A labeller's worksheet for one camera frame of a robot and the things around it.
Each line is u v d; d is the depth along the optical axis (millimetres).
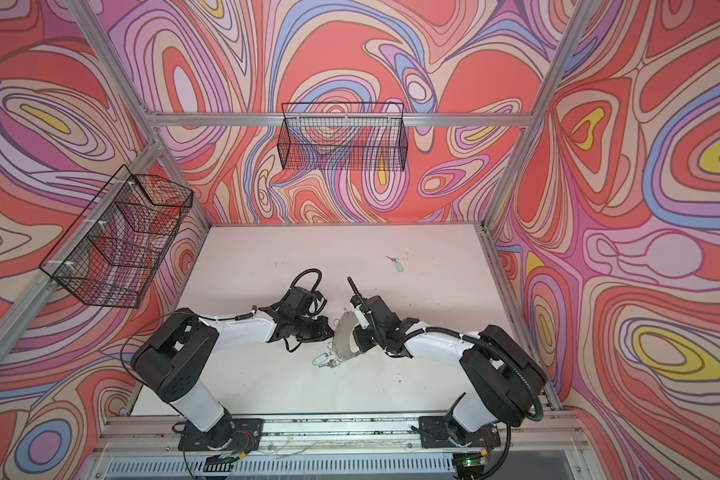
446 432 659
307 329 783
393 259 1083
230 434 709
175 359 459
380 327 675
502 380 437
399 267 1076
